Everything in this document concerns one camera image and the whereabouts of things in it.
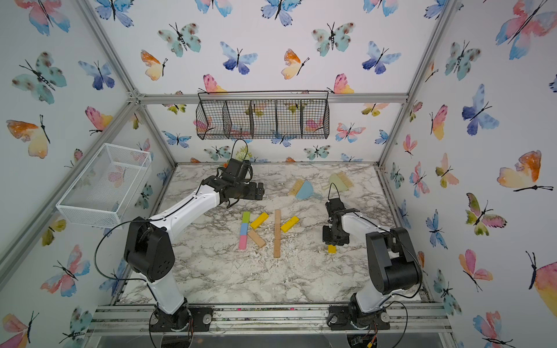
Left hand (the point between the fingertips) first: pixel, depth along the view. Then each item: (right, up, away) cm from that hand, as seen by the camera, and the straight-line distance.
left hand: (256, 188), depth 89 cm
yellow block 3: (+31, -25, +1) cm, 40 cm away
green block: (-6, -13, +10) cm, 18 cm away
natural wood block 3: (+8, -19, +5) cm, 21 cm away
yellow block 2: (+13, -16, +7) cm, 22 cm away
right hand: (+32, -22, +3) cm, 38 cm away
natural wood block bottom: (+8, -25, +1) cm, 26 cm away
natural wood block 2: (+8, -13, +12) cm, 19 cm away
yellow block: (0, -15, +9) cm, 17 cm away
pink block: (-6, -23, +2) cm, 24 cm away
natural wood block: (0, -21, +4) cm, 22 cm away
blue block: (-7, -18, +7) cm, 21 cm away
